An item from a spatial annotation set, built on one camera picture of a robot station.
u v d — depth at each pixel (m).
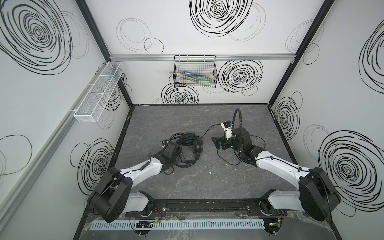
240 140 0.63
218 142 0.75
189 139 0.90
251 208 0.74
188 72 0.91
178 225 0.96
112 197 0.41
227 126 0.72
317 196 0.41
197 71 0.89
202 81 0.87
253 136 1.02
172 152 0.69
